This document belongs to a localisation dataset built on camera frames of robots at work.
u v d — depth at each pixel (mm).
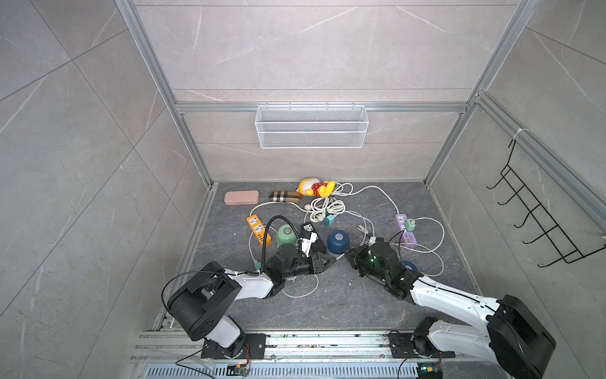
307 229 997
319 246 947
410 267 798
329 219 1011
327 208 1058
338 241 869
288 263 679
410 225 955
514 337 393
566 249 594
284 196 1105
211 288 498
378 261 639
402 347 725
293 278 858
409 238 957
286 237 867
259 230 1002
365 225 1007
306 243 774
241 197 1123
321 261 746
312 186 1068
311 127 1007
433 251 880
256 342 747
